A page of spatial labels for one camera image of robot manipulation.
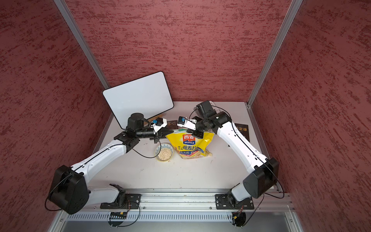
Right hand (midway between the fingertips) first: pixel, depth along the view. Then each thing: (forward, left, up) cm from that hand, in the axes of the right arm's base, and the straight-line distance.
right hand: (190, 130), depth 77 cm
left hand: (-1, +10, +1) cm, 11 cm away
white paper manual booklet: (+42, -19, -23) cm, 52 cm away
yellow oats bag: (-6, +1, -8) cm, 10 cm away
